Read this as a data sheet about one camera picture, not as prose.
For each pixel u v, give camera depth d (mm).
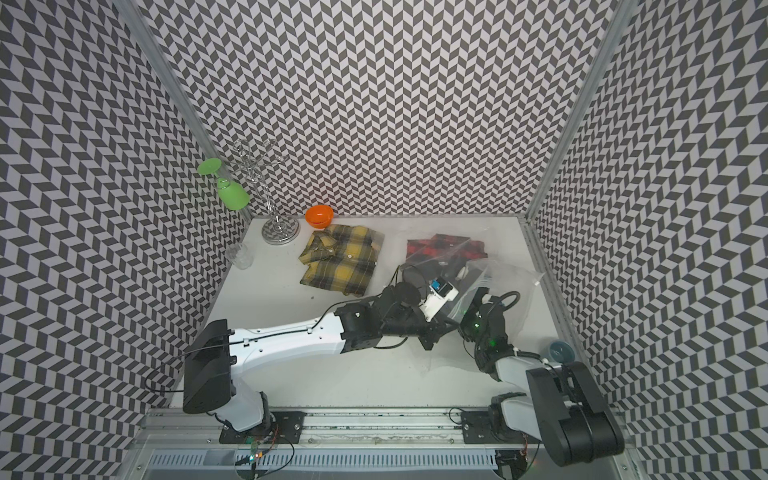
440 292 597
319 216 1157
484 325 662
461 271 880
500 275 873
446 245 1044
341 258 1019
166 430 736
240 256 1076
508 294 683
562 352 790
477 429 722
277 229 1333
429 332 603
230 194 969
